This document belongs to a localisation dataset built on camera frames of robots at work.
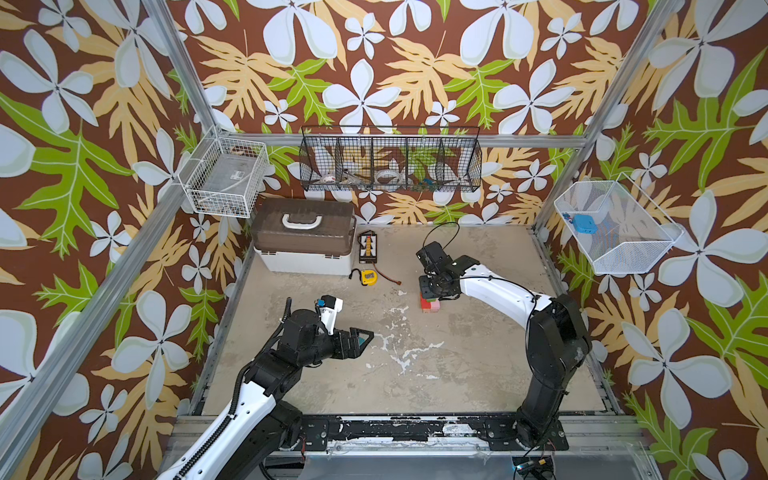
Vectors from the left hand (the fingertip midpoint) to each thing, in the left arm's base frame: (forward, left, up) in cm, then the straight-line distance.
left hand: (360, 331), depth 74 cm
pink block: (+14, -23, -12) cm, 29 cm away
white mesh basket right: (+21, -71, +15) cm, 75 cm away
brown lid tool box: (+30, +19, +3) cm, 36 cm away
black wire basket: (+55, -8, +14) cm, 58 cm away
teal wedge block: (-4, -1, +4) cm, 6 cm away
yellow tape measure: (+28, -1, -16) cm, 32 cm away
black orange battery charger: (+45, 0, -16) cm, 47 cm away
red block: (+15, -19, -12) cm, 27 cm away
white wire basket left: (+41, +42, +16) cm, 61 cm away
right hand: (+18, -19, -7) cm, 27 cm away
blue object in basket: (+30, -65, +10) cm, 72 cm away
